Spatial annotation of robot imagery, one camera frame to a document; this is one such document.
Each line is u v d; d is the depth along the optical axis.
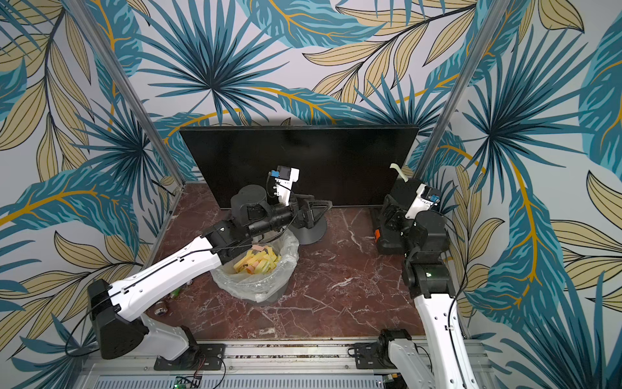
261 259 0.86
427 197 0.54
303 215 0.56
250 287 0.61
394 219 0.59
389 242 0.92
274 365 0.73
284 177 0.56
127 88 0.84
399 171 0.72
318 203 0.56
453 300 0.44
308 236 1.07
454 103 0.89
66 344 0.65
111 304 0.40
